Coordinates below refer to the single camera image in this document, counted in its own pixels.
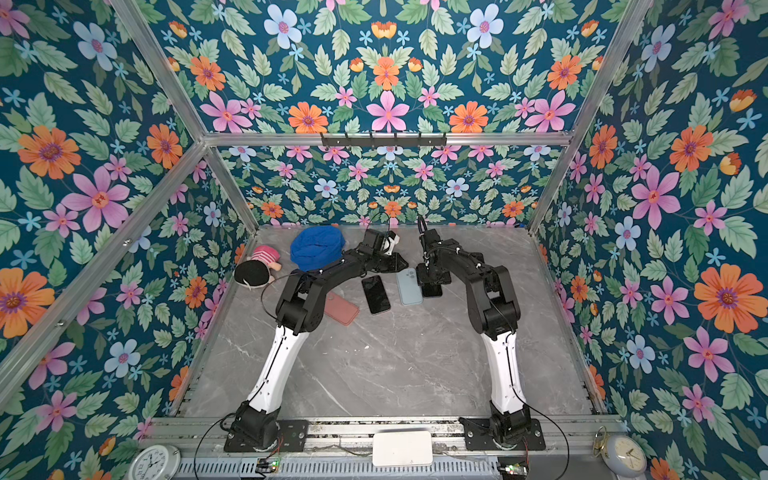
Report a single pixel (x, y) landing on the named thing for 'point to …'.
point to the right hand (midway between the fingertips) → (430, 279)
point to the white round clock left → (155, 462)
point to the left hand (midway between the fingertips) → (412, 257)
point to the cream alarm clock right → (623, 456)
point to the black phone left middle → (376, 294)
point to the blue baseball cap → (315, 247)
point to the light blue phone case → (409, 286)
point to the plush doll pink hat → (255, 272)
